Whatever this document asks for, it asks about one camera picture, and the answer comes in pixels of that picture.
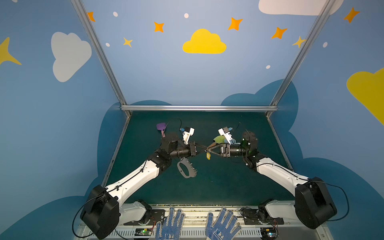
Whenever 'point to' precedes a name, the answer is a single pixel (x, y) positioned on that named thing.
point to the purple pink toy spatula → (161, 127)
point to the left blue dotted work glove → (170, 230)
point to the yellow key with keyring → (208, 156)
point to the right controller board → (268, 232)
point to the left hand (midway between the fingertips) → (208, 149)
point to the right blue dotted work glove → (221, 229)
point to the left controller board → (143, 231)
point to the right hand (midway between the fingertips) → (210, 149)
